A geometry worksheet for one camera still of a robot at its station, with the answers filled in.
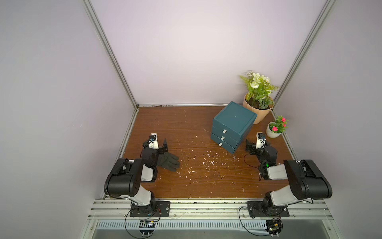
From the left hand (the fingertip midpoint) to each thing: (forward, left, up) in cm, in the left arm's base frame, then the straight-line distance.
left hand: (159, 137), depth 90 cm
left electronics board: (-44, +1, -14) cm, 46 cm away
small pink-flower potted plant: (+6, -73, +1) cm, 73 cm away
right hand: (+1, -61, 0) cm, 61 cm away
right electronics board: (-43, -61, -11) cm, 75 cm away
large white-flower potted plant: (+27, -65, +7) cm, 71 cm away
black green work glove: (-11, -5, -9) cm, 15 cm away
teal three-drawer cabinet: (+2, -42, +12) cm, 44 cm away
